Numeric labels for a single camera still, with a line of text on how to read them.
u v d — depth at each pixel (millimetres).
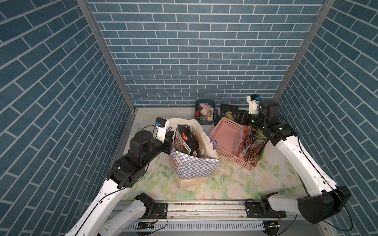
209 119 1087
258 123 601
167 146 552
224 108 1203
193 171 680
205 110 1087
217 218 735
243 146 887
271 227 705
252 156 789
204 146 740
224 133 1064
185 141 769
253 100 638
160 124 517
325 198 375
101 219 390
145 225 721
